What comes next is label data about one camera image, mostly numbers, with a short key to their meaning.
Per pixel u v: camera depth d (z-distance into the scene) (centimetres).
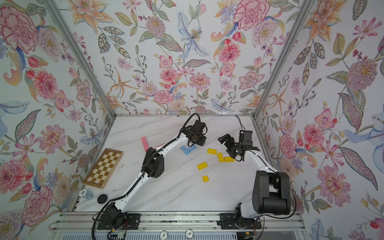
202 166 93
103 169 89
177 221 76
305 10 70
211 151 101
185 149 100
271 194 45
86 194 77
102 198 80
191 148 100
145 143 104
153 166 68
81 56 87
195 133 82
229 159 95
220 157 98
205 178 88
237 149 68
